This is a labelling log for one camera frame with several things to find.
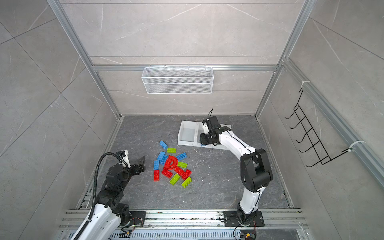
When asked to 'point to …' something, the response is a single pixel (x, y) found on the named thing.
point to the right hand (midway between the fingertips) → (202, 138)
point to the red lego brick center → (179, 170)
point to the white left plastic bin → (187, 133)
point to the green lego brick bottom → (174, 179)
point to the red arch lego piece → (167, 163)
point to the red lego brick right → (187, 173)
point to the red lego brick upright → (156, 175)
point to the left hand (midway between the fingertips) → (136, 155)
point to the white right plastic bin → (220, 146)
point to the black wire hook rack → (318, 148)
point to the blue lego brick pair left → (160, 155)
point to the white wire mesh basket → (178, 80)
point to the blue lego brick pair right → (164, 159)
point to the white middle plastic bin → (198, 129)
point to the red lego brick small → (167, 173)
